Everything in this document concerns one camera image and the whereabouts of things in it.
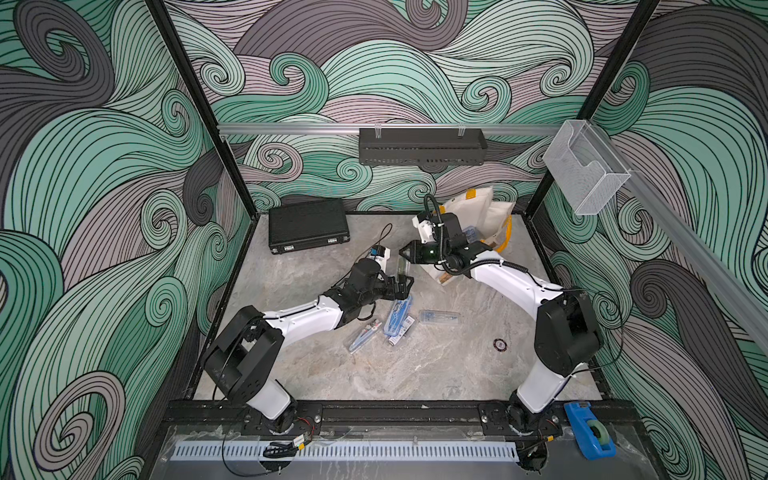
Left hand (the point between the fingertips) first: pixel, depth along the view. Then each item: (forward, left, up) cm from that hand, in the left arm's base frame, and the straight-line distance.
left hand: (402, 275), depth 84 cm
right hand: (+6, +1, +3) cm, 7 cm away
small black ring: (-14, -29, -14) cm, 35 cm away
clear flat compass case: (-6, -12, -13) cm, 19 cm away
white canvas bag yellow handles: (+26, -34, -4) cm, 43 cm away
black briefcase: (+29, +35, -10) cm, 46 cm away
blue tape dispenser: (-37, -43, -9) cm, 57 cm away
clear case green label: (+2, 0, +1) cm, 2 cm away
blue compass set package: (-5, +1, -12) cm, 14 cm away
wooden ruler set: (+9, -16, -14) cm, 23 cm away
